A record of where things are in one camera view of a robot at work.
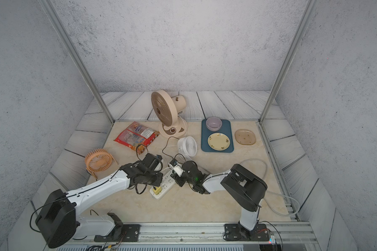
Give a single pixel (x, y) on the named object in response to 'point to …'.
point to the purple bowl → (213, 124)
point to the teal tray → (225, 128)
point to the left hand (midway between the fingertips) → (164, 181)
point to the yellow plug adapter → (158, 190)
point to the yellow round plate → (219, 141)
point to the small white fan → (187, 147)
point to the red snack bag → (137, 137)
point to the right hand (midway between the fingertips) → (173, 172)
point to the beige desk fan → (167, 110)
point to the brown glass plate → (245, 136)
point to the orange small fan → (99, 160)
